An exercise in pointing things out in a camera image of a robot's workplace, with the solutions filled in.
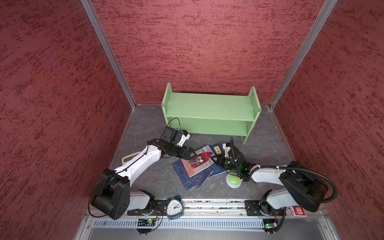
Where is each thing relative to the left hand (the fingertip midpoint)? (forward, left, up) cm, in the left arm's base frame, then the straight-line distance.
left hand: (188, 156), depth 82 cm
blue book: (-9, -7, -7) cm, 14 cm away
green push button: (-11, -25, -8) cm, 28 cm away
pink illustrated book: (+1, -7, -7) cm, 9 cm away
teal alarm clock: (-24, +6, -6) cm, 26 cm away
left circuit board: (-30, +20, -11) cm, 38 cm away
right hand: (0, -13, -6) cm, 14 cm away
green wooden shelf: (+16, -15, +18) cm, 28 cm away
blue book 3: (+8, -18, -9) cm, 22 cm away
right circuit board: (-30, -40, -10) cm, 52 cm away
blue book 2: (-4, +5, -10) cm, 12 cm away
